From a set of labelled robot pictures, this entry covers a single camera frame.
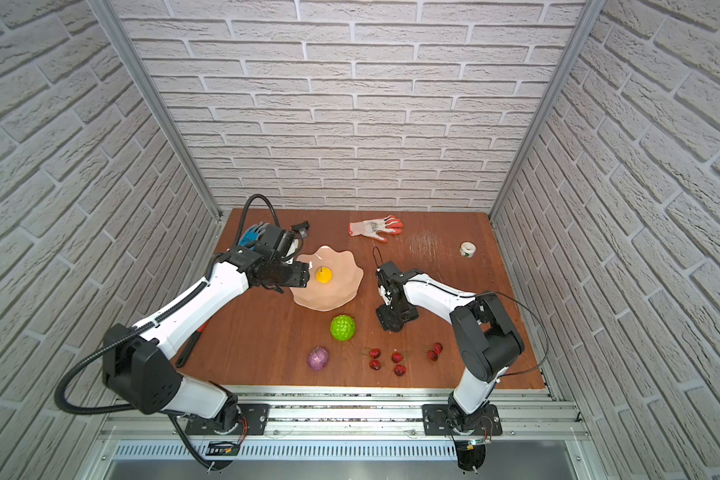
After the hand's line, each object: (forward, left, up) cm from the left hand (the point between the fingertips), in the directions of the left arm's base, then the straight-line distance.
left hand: (300, 271), depth 83 cm
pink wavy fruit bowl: (+6, -9, -14) cm, 18 cm away
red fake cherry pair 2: (-23, -28, -15) cm, 39 cm away
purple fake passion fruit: (-21, -5, -12) cm, 24 cm away
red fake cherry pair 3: (-19, -38, -16) cm, 45 cm away
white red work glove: (+30, -24, -14) cm, 41 cm away
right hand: (-9, -28, -14) cm, 32 cm away
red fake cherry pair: (-19, -21, -16) cm, 32 cm away
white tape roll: (+17, -57, -13) cm, 61 cm away
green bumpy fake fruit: (-13, -12, -10) cm, 20 cm away
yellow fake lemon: (+7, -5, -13) cm, 15 cm away
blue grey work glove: (+27, +24, -15) cm, 39 cm away
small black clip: (+31, +5, -16) cm, 35 cm away
